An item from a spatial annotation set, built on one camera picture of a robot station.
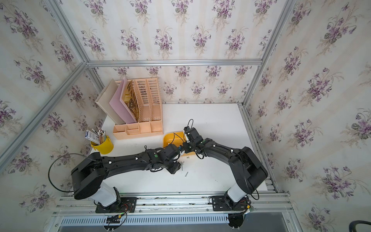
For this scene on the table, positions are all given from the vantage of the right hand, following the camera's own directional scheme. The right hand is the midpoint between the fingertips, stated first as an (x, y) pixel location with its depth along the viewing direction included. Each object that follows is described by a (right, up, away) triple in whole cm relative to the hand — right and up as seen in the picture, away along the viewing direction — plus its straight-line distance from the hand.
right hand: (186, 145), depth 90 cm
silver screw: (-1, -17, -7) cm, 18 cm away
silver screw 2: (-3, -10, -5) cm, 12 cm away
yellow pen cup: (-51, -2, -1) cm, 51 cm away
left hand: (-4, -11, -8) cm, 14 cm away
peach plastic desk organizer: (-30, +33, +20) cm, 49 cm away
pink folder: (-42, +26, -6) cm, 50 cm away
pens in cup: (-52, +6, -7) cm, 53 cm away
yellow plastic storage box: (-6, +3, +8) cm, 10 cm away
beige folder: (-49, +29, -7) cm, 57 cm away
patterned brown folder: (-38, +29, +5) cm, 49 cm away
